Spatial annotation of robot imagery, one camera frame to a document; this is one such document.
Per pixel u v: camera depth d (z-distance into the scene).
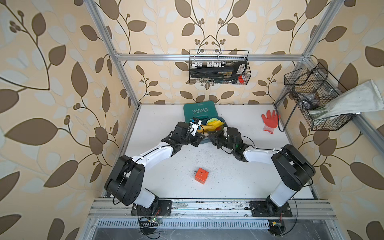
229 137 0.71
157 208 0.73
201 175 0.81
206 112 1.11
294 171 0.46
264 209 0.69
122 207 0.76
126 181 0.43
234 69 0.81
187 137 0.71
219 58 0.90
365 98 0.56
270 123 1.10
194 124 0.75
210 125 1.01
